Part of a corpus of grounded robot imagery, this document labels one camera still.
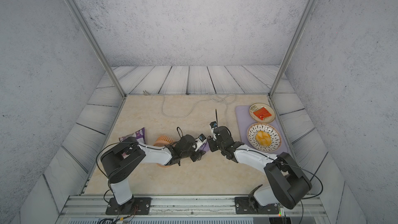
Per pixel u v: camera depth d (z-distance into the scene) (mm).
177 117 1098
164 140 825
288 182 424
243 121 1056
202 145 822
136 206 725
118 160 495
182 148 719
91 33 883
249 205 647
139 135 959
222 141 681
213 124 789
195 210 726
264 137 934
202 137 807
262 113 1061
